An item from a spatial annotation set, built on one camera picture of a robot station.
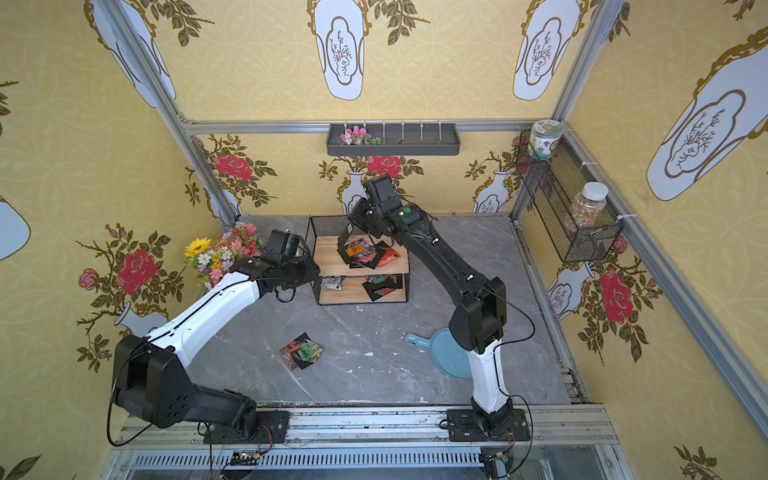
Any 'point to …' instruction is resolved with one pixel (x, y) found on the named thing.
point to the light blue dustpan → (445, 352)
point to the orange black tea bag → (360, 251)
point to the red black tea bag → (287, 352)
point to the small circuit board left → (244, 458)
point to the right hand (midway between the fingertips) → (360, 209)
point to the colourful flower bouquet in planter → (215, 258)
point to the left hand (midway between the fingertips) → (305, 269)
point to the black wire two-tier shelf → (354, 267)
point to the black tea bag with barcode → (342, 247)
